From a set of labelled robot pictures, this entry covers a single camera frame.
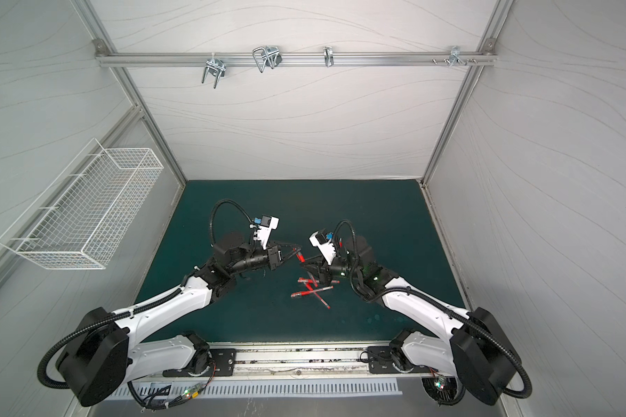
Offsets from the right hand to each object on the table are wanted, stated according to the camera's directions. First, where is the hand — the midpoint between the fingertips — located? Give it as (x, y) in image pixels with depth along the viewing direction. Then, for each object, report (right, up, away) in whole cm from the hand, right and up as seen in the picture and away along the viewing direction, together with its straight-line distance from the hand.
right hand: (303, 261), depth 76 cm
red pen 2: (-1, -13, +11) cm, 17 cm away
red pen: (-1, +2, -2) cm, 3 cm away
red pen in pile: (+4, -14, +11) cm, 18 cm away
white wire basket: (-59, +13, -8) cm, 61 cm away
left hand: (-2, +4, -4) cm, 6 cm away
